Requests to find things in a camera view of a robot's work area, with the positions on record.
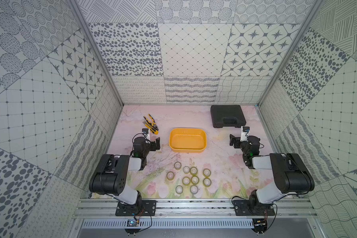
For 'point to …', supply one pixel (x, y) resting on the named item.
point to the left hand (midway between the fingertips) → (151, 136)
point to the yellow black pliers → (151, 122)
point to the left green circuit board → (132, 222)
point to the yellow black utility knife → (151, 129)
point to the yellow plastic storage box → (187, 140)
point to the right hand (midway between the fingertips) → (238, 136)
